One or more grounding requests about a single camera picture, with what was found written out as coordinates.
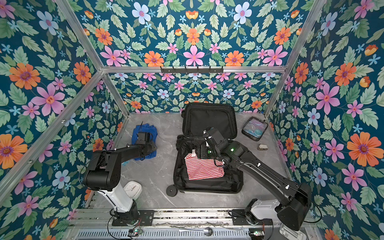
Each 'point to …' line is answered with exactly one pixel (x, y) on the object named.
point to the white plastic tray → (290, 234)
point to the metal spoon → (208, 231)
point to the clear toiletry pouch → (254, 128)
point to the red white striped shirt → (198, 168)
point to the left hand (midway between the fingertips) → (155, 143)
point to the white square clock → (133, 189)
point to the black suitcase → (197, 117)
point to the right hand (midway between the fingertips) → (200, 150)
